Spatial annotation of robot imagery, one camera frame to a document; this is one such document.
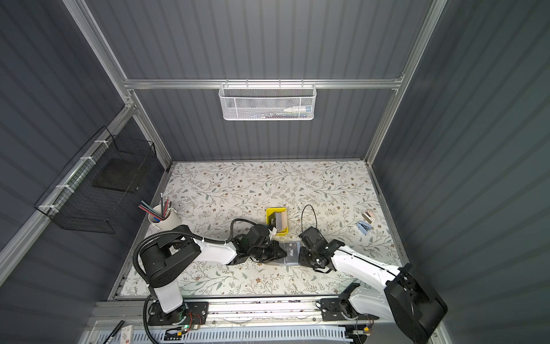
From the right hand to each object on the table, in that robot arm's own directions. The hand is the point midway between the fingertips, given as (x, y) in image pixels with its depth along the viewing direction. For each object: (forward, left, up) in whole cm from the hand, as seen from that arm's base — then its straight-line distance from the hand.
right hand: (304, 260), depth 86 cm
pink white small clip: (+19, -31, +1) cm, 36 cm away
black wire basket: (+15, +68, +30) cm, 76 cm away
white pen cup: (+13, +55, +11) cm, 57 cm away
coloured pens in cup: (+17, +58, +12) cm, 61 cm away
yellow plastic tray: (+18, +14, +3) cm, 23 cm away
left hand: (+1, +6, +2) cm, 6 cm away
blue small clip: (+14, -27, +1) cm, 31 cm away
